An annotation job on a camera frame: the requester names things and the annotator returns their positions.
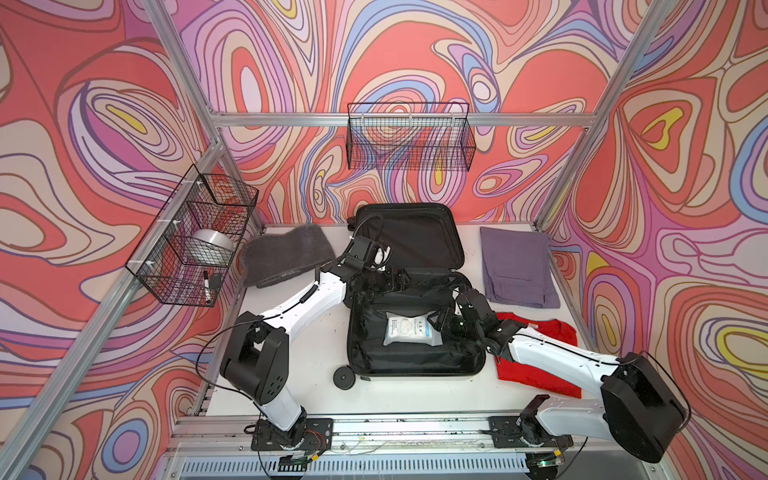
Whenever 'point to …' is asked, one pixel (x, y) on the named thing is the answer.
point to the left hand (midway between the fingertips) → (407, 283)
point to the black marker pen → (206, 287)
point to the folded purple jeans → (518, 268)
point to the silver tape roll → (211, 246)
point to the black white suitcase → (427, 244)
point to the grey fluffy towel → (272, 258)
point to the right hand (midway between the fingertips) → (434, 326)
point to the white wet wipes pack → (416, 329)
